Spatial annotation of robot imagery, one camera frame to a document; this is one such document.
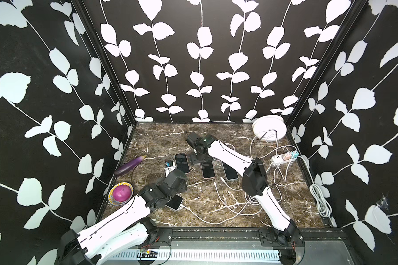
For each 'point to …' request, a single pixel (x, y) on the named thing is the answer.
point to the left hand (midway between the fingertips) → (183, 178)
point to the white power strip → (279, 159)
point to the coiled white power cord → (323, 207)
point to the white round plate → (269, 127)
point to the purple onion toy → (122, 192)
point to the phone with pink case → (208, 170)
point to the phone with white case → (175, 202)
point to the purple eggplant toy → (125, 168)
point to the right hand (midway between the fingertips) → (194, 159)
